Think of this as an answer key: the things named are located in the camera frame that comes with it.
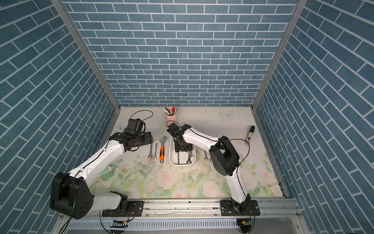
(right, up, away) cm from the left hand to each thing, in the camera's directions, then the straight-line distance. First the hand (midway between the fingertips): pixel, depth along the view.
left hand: (151, 138), depth 86 cm
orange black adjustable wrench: (+4, -9, +10) cm, 14 cm away
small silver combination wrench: (-1, -8, +12) cm, 14 cm away
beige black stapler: (+66, +3, +16) cm, 68 cm away
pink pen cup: (+11, +12, +17) cm, 24 cm away
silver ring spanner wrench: (+15, -14, +6) cm, 21 cm away
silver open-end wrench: (+33, -14, +7) cm, 37 cm away
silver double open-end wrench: (+23, -12, +8) cm, 27 cm away
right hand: (+18, -8, +6) cm, 21 cm away
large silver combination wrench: (-3, -12, +8) cm, 15 cm away
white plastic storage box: (+18, -12, +8) cm, 23 cm away
